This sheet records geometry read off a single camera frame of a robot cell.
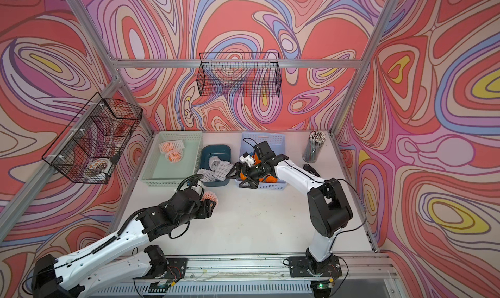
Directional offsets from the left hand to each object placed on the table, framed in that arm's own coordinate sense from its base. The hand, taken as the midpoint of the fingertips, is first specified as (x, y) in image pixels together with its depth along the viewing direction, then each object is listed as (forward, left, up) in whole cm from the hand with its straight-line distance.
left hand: (212, 205), depth 77 cm
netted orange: (+2, -22, +17) cm, 28 cm away
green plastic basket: (+24, +33, -12) cm, 42 cm away
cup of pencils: (+31, -47, +6) cm, 57 cm away
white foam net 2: (+20, -2, -4) cm, 20 cm away
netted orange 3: (+31, +25, -6) cm, 40 cm away
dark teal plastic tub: (+35, 0, -8) cm, 36 cm away
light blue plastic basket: (+42, -31, -8) cm, 53 cm away
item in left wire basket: (+10, +40, +15) cm, 44 cm away
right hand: (+7, -9, +2) cm, 12 cm away
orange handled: (+12, -18, +13) cm, 26 cm away
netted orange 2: (+37, +31, -5) cm, 48 cm away
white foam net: (+24, +3, -4) cm, 25 cm away
